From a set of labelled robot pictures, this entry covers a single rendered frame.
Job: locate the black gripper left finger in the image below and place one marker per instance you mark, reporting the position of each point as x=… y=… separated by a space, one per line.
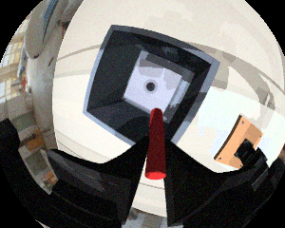
x=115 y=180

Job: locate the dark red peg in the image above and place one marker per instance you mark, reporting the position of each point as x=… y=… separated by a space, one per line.
x=155 y=160

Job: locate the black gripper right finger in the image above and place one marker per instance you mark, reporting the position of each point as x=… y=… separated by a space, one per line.
x=189 y=185

